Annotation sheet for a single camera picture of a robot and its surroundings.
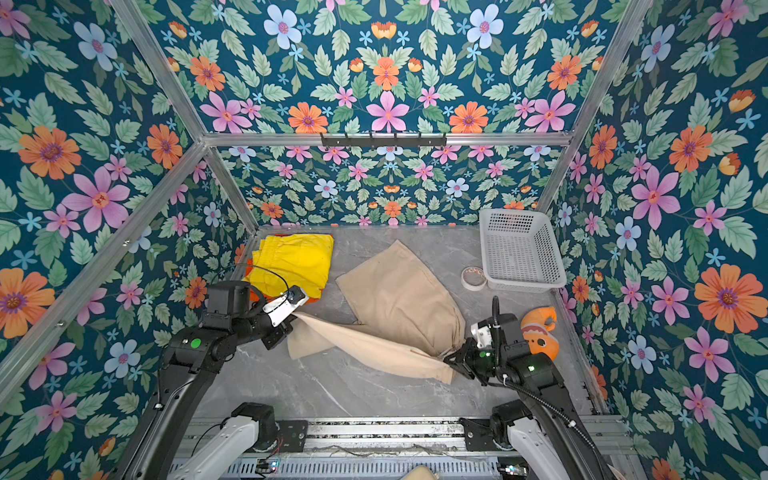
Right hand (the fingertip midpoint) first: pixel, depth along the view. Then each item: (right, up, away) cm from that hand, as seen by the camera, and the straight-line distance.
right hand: (444, 358), depth 72 cm
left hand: (-36, +13, -2) cm, 39 cm away
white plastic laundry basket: (+34, +27, +39) cm, 58 cm away
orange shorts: (-38, +17, -15) cm, 44 cm away
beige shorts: (-9, +5, +21) cm, 24 cm away
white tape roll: (+15, +17, +32) cm, 39 cm away
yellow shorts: (-52, +23, +31) cm, 65 cm away
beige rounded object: (-6, -23, -7) cm, 25 cm away
